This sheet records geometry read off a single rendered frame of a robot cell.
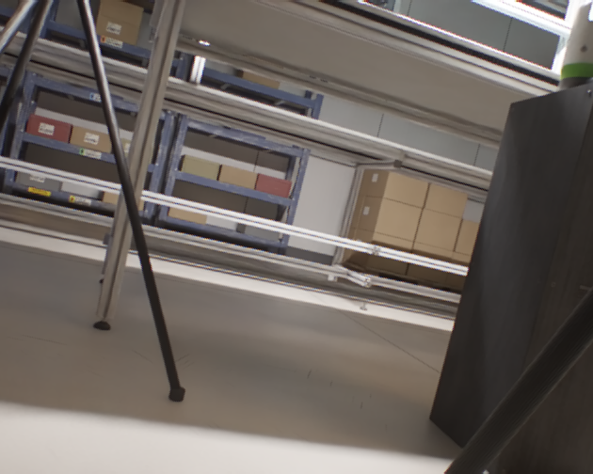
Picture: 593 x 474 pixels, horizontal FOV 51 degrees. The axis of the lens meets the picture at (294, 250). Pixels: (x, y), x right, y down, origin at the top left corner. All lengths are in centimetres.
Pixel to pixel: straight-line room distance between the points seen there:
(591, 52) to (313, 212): 483
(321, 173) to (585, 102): 496
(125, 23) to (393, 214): 272
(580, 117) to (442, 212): 428
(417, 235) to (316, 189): 123
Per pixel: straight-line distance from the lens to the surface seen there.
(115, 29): 553
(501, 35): 723
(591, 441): 146
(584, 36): 159
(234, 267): 251
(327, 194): 622
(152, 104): 170
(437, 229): 558
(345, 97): 261
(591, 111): 135
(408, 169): 420
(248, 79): 558
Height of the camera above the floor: 41
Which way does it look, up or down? 3 degrees down
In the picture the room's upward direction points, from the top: 14 degrees clockwise
